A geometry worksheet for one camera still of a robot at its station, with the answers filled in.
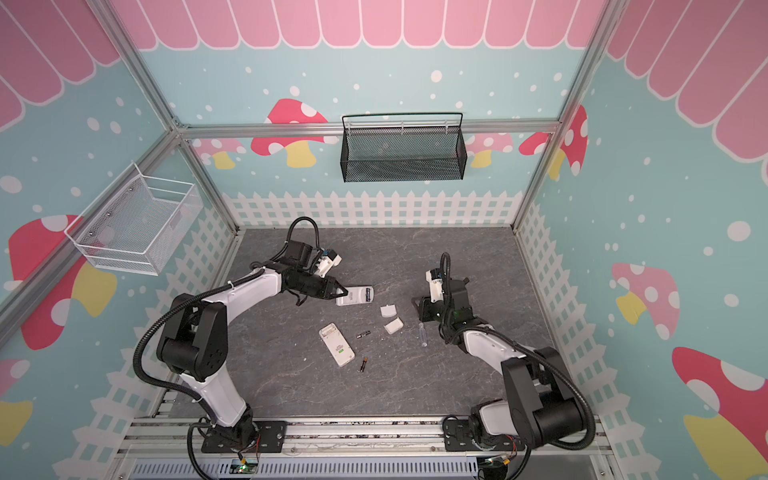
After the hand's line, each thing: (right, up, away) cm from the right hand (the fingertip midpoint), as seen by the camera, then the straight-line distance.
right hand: (415, 298), depth 90 cm
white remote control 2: (-19, 0, +3) cm, 19 cm away
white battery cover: (-6, -9, +5) cm, 12 cm away
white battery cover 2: (-8, -5, +8) cm, 12 cm away
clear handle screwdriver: (+3, -12, +1) cm, 12 cm away
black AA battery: (-16, -11, +2) cm, 20 cm away
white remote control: (-22, -14, -3) cm, 27 cm away
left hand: (-22, 0, +1) cm, 22 cm away
